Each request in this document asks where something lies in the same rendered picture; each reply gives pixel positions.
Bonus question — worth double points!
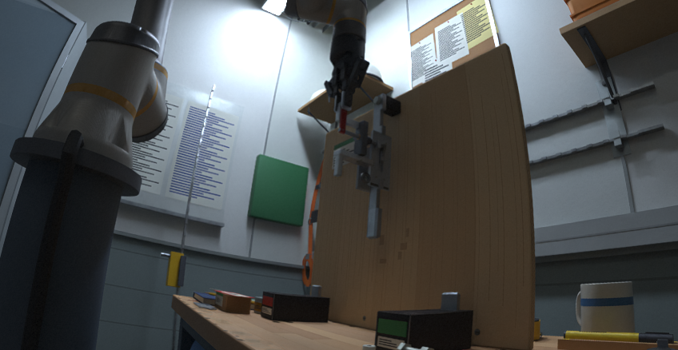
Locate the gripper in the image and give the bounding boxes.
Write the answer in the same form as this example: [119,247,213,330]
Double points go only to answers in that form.
[324,18,370,113]

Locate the green-striped grey tongue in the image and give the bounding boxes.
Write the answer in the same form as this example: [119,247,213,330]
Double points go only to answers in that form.
[332,136,356,177]

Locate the grey hanging bar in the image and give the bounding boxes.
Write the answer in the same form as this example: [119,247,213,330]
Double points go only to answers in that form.
[366,185,384,240]

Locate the cork notice board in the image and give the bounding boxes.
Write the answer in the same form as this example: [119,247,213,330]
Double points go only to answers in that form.
[409,0,501,89]

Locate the white poster blue text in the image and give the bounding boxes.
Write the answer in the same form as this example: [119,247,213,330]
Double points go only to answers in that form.
[166,97,242,212]

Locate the upright wooden board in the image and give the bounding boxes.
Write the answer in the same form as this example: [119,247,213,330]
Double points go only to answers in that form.
[312,44,536,350]

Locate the thin grey rod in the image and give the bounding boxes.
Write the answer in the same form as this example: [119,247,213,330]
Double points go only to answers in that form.
[179,83,217,254]

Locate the white poster dark text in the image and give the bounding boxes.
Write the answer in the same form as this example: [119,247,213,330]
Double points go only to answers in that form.
[129,93,185,196]

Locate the black box red label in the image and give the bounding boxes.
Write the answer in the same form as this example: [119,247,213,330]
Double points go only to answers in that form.
[260,290,331,324]

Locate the brown cardboard box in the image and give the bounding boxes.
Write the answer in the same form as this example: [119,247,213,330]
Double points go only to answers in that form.
[213,289,253,316]

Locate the black box green label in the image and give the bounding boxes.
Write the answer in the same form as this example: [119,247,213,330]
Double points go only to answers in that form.
[374,308,475,350]

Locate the light grey metal part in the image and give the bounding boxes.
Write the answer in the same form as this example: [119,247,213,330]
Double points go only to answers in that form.
[362,341,434,350]

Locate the grey framed window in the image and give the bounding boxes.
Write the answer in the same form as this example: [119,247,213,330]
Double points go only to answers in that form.
[0,0,88,235]

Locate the white mug blue stripe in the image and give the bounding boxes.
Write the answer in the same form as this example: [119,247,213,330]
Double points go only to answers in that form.
[575,280,636,334]

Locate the flat wooden block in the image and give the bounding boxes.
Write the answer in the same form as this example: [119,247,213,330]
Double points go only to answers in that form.
[556,337,678,350]

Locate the yellow and black tool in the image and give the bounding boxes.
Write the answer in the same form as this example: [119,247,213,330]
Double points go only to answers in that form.
[563,330,676,345]

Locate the small wooden wall shelf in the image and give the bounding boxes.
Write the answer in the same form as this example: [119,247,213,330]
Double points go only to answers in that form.
[297,74,395,125]

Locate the dark grey rail shuttle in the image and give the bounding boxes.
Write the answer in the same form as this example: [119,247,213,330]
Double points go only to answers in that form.
[353,120,371,157]

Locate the grey ladder rail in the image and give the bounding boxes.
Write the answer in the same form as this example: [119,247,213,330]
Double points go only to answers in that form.
[338,93,394,191]

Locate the green wall panel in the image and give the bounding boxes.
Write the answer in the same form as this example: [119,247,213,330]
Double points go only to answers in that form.
[247,153,310,229]

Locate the orange cable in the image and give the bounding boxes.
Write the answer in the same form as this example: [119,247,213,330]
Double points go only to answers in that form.
[301,161,325,288]

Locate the grey wall rail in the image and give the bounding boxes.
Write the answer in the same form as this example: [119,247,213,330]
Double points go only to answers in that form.
[524,82,658,130]
[528,123,666,166]

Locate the yellow wall box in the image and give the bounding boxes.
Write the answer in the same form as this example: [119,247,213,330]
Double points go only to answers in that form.
[160,250,187,289]

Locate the black shelf bracket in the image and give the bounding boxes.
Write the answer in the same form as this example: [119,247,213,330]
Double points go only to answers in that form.
[576,25,621,106]

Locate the large wooden wall shelf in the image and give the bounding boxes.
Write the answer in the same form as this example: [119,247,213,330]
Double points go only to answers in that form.
[559,0,678,69]

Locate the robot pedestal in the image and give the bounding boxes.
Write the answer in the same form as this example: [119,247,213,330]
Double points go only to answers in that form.
[0,130,143,350]

